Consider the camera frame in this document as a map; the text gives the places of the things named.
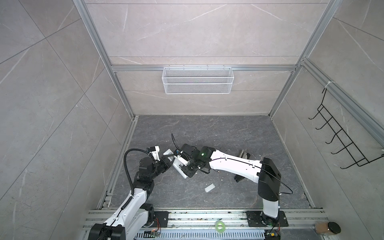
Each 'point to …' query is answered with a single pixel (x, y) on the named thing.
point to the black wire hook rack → (347, 142)
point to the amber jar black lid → (329, 228)
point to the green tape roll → (217, 223)
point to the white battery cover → (210, 187)
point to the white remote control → (176, 164)
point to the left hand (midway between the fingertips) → (176, 153)
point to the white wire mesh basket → (197, 80)
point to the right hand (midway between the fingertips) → (186, 167)
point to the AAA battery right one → (218, 171)
